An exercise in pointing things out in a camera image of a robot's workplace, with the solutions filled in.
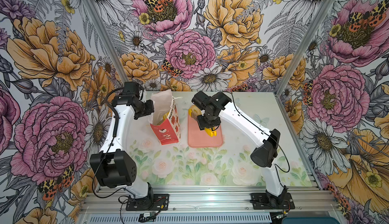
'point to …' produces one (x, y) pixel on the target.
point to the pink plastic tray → (197, 138)
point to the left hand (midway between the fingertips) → (151, 114)
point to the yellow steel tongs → (209, 132)
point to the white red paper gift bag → (165, 120)
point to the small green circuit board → (147, 216)
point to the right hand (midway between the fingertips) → (207, 129)
